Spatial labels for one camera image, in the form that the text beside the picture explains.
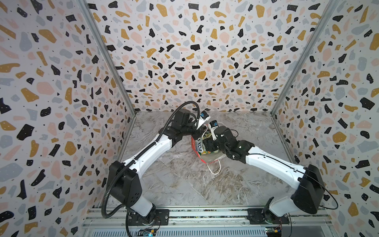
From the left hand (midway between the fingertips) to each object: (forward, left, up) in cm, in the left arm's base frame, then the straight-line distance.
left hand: (206, 124), depth 78 cm
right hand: (-5, 0, -5) cm, 7 cm away
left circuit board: (-44, +29, -27) cm, 59 cm away
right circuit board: (-45, -30, -28) cm, 61 cm away
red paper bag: (-10, -2, -20) cm, 22 cm away
